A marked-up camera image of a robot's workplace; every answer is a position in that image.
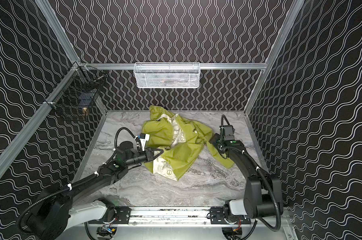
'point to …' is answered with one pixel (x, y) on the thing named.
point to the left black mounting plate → (124, 214)
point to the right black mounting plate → (217, 217)
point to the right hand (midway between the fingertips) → (215, 141)
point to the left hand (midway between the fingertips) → (166, 153)
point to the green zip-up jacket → (182, 141)
